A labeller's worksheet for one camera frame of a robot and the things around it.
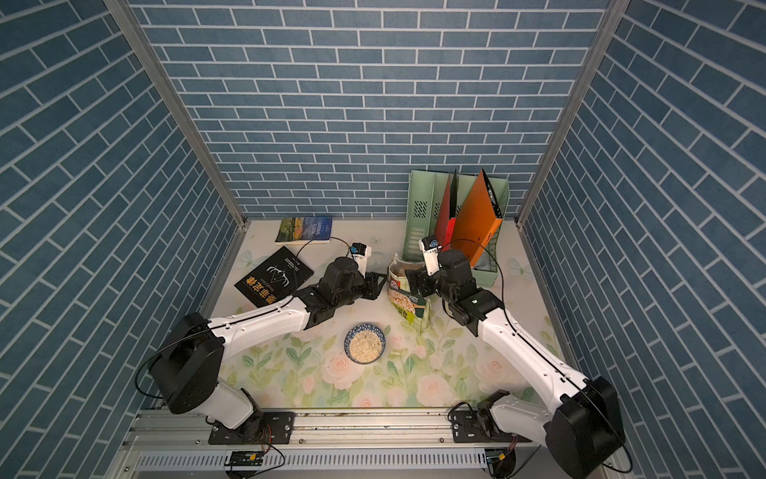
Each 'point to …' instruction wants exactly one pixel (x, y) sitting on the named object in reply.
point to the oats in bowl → (365, 346)
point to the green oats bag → (414, 306)
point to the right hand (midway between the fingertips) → (423, 266)
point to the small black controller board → (245, 458)
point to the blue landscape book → (302, 230)
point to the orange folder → (478, 221)
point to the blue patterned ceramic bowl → (359, 327)
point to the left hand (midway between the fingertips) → (391, 279)
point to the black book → (274, 277)
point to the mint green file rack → (425, 196)
